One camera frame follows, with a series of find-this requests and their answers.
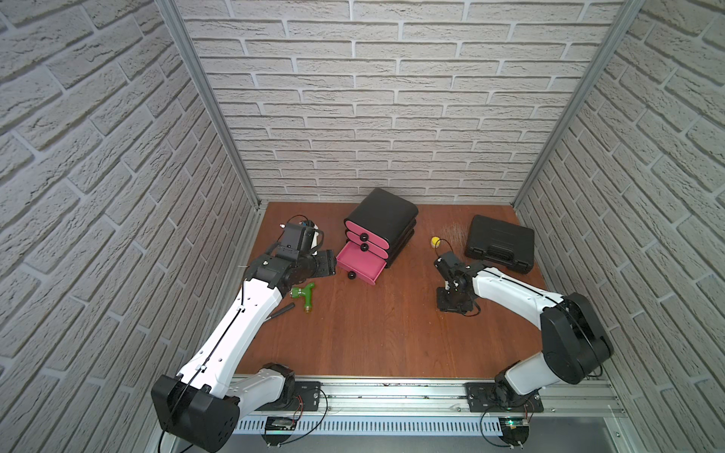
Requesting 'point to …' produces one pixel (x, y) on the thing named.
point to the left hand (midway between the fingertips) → (329, 255)
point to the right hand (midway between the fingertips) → (448, 307)
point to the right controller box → (514, 431)
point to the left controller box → (278, 429)
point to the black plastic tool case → (501, 243)
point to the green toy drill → (306, 292)
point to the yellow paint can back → (435, 242)
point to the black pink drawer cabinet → (377, 231)
